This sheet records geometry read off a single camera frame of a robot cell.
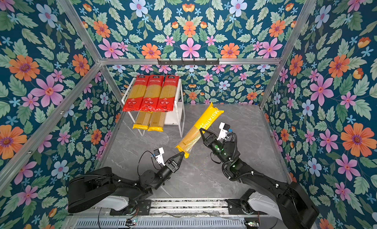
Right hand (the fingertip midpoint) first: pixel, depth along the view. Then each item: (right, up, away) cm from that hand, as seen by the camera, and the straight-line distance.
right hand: (200, 129), depth 70 cm
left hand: (-7, -12, 0) cm, 14 cm away
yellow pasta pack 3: (-35, +4, +18) cm, 39 cm away
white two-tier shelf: (-15, +6, +22) cm, 27 cm away
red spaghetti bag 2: (-25, +19, +7) cm, 32 cm away
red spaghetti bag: (-34, +15, +5) cm, 37 cm away
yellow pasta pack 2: (-26, +3, +18) cm, 31 cm away
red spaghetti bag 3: (-17, +19, +8) cm, 26 cm away
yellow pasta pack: (+5, +6, +2) cm, 8 cm away
